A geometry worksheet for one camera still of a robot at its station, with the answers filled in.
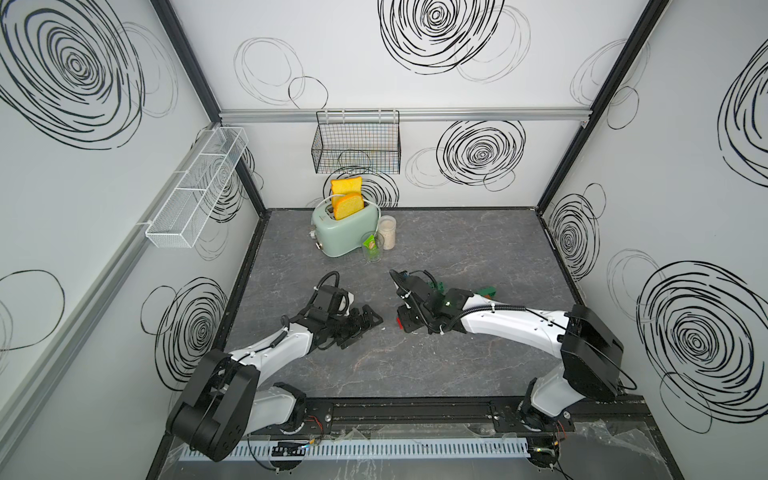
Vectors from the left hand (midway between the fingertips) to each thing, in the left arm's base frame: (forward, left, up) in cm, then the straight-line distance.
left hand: (373, 327), depth 84 cm
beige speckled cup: (+34, -3, +5) cm, 34 cm away
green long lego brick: (+16, -21, -2) cm, 27 cm away
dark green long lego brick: (+13, -36, -1) cm, 38 cm away
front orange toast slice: (+34, +10, +16) cm, 39 cm away
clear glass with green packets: (+29, +2, +1) cm, 29 cm away
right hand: (+2, -8, +4) cm, 9 cm away
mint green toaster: (+28, +13, +7) cm, 31 cm away
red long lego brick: (-4, -7, +11) cm, 13 cm away
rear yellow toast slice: (+42, +11, +17) cm, 47 cm away
